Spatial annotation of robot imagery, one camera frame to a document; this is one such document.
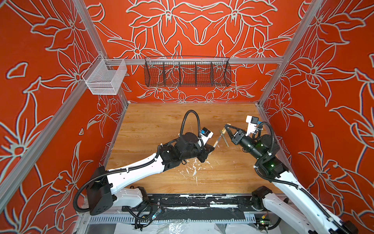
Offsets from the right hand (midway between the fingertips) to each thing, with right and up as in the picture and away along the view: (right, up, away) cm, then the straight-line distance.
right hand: (223, 126), depth 66 cm
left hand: (-4, -10, +3) cm, 11 cm away
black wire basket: (-17, +35, +32) cm, 51 cm away
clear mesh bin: (-72, +32, +29) cm, 84 cm away
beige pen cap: (+1, -2, +1) cm, 2 cm away
